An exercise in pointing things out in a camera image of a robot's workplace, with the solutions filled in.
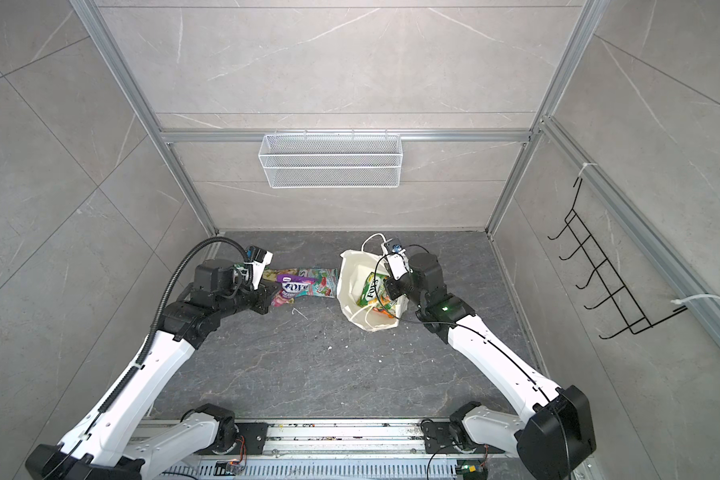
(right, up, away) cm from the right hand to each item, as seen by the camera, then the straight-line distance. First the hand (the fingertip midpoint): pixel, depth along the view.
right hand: (388, 260), depth 78 cm
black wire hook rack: (+49, -8, -14) cm, 52 cm away
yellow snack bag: (-29, -3, -8) cm, 30 cm away
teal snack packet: (-20, -9, +23) cm, 31 cm away
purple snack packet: (-25, -7, -3) cm, 26 cm away
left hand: (-28, -4, -4) cm, 29 cm away
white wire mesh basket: (-18, +34, +23) cm, 45 cm away
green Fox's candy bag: (-3, -11, +17) cm, 20 cm away
